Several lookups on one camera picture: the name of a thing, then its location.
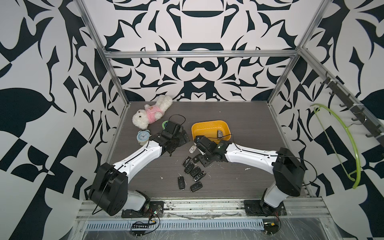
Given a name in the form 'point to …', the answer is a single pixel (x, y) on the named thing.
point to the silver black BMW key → (220, 134)
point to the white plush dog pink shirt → (141, 118)
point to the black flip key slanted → (186, 161)
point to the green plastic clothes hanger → (315, 106)
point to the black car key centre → (196, 170)
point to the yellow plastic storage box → (210, 129)
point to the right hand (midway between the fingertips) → (203, 155)
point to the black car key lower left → (181, 181)
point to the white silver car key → (192, 149)
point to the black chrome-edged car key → (197, 178)
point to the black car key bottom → (196, 187)
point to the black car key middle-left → (189, 168)
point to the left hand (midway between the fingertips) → (182, 137)
